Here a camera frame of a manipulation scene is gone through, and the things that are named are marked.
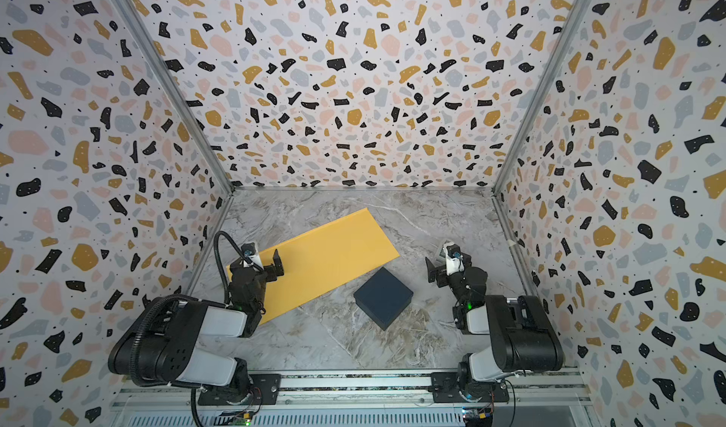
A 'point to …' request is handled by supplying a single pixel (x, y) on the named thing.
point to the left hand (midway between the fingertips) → (263, 252)
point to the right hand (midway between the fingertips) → (444, 254)
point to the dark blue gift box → (383, 297)
